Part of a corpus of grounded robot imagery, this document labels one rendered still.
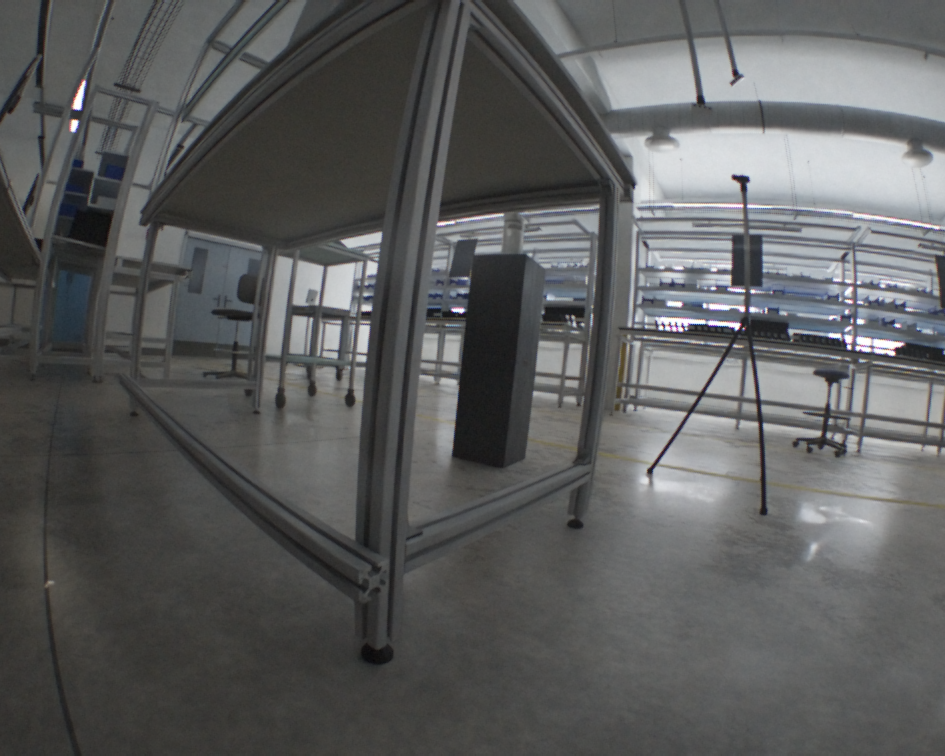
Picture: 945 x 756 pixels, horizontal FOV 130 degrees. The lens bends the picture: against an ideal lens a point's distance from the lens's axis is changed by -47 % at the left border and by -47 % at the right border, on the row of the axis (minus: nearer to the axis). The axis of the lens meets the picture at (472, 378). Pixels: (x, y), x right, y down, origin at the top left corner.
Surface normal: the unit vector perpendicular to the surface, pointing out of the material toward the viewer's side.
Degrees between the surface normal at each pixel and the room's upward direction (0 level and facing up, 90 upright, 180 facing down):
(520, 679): 0
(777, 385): 90
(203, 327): 90
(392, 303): 90
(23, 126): 90
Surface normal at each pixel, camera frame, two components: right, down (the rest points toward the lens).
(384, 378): -0.58, -0.03
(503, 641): 0.11, -0.99
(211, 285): 0.81, 0.11
